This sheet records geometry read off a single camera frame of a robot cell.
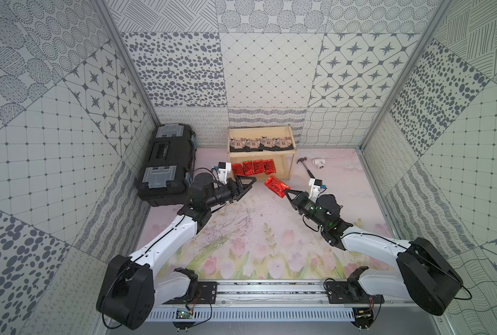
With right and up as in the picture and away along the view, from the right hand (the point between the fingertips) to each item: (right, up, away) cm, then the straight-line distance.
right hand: (283, 191), depth 81 cm
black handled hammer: (+15, +14, +34) cm, 39 cm away
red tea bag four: (-4, +10, +26) cm, 28 cm away
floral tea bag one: (-19, +21, +12) cm, 31 cm away
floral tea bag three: (-5, +21, +12) cm, 25 cm away
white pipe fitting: (+23, +12, +30) cm, 40 cm away
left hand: (-12, +6, -9) cm, 16 cm away
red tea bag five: (-3, +2, 0) cm, 3 cm away
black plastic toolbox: (-50, +13, +11) cm, 53 cm away
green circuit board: (-37, -42, -10) cm, 56 cm away
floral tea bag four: (+2, +21, +12) cm, 24 cm away
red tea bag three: (-9, +10, +25) cm, 29 cm away
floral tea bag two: (-12, +20, +12) cm, 26 cm away
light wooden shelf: (+5, +14, +33) cm, 36 cm away
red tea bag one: (-21, +8, +26) cm, 34 cm away
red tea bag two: (-15, +10, +26) cm, 32 cm away
